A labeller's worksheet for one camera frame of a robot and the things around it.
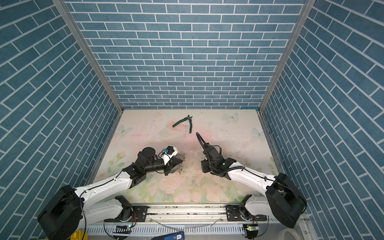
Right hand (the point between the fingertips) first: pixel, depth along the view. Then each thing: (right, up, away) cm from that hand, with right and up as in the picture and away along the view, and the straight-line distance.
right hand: (201, 161), depth 86 cm
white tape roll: (+37, -29, -17) cm, 50 cm away
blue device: (-10, -27, -20) cm, 36 cm away
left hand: (-11, +2, -8) cm, 14 cm away
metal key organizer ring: (-11, -1, -7) cm, 13 cm away
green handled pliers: (-10, +27, +29) cm, 41 cm away
